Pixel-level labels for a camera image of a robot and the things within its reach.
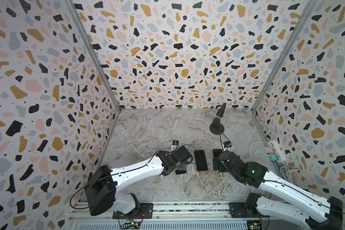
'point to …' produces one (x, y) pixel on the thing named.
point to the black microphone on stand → (217, 128)
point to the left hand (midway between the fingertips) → (179, 161)
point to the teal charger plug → (273, 157)
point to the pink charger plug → (270, 150)
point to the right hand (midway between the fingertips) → (220, 160)
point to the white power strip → (281, 157)
